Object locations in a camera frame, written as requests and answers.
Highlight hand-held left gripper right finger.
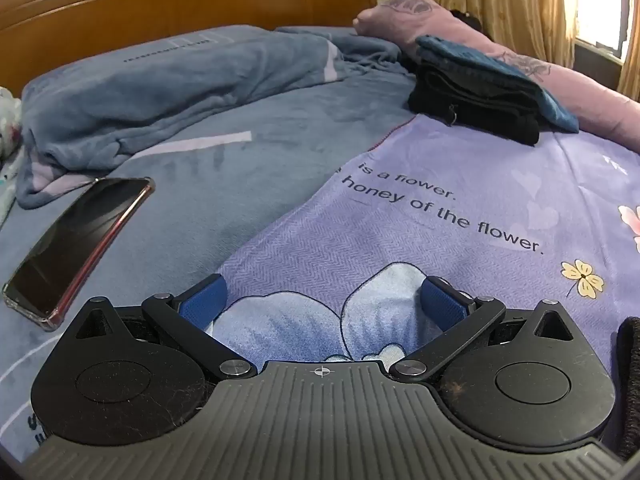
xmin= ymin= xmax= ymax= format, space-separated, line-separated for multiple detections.
xmin=389 ymin=275 xmax=576 ymax=382

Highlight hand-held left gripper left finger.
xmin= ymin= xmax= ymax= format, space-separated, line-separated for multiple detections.
xmin=75 ymin=274 xmax=258 ymax=381

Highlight dark brown knit pants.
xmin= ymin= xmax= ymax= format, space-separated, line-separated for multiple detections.
xmin=616 ymin=316 xmax=640 ymax=463

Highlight purple floral bed sheet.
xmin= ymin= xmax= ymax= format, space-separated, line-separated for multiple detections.
xmin=210 ymin=112 xmax=640 ymax=396

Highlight smartphone in clear case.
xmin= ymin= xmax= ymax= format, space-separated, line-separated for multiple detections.
xmin=2 ymin=176 xmax=156 ymax=332

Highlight blue-grey fleece blanket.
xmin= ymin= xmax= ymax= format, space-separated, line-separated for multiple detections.
xmin=0 ymin=25 xmax=421 ymax=461

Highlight folded black clothes stack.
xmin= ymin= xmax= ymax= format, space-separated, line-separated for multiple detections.
xmin=407 ymin=57 xmax=546 ymax=147

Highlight folded teal towel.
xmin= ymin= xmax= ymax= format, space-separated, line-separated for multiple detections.
xmin=415 ymin=35 xmax=581 ymax=134

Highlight pink floral quilt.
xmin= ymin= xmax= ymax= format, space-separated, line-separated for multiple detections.
xmin=352 ymin=0 xmax=640 ymax=148

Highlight white floral cloth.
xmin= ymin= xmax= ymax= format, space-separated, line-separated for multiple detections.
xmin=0 ymin=85 xmax=23 ymax=226

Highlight window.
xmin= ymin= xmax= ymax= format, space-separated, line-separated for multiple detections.
xmin=532 ymin=0 xmax=633 ymax=63

